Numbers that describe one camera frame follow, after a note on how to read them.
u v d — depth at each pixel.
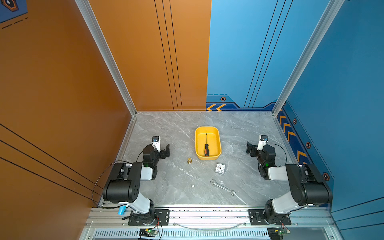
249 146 0.91
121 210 0.74
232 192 0.81
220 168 0.88
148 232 0.71
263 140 0.79
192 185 0.83
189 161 0.91
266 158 0.71
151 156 0.71
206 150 0.94
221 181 0.85
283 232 0.69
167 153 0.86
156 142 0.81
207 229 0.71
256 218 0.72
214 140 1.04
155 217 0.72
